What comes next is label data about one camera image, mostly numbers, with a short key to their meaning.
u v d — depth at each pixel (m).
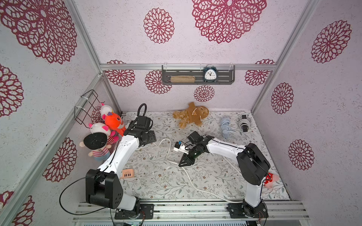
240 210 0.73
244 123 1.06
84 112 0.75
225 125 1.06
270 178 0.79
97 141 0.76
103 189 0.41
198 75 0.91
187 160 0.76
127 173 0.84
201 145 0.68
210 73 0.90
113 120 0.86
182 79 0.88
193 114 1.09
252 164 0.49
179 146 0.78
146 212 0.73
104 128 0.84
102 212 0.75
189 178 0.85
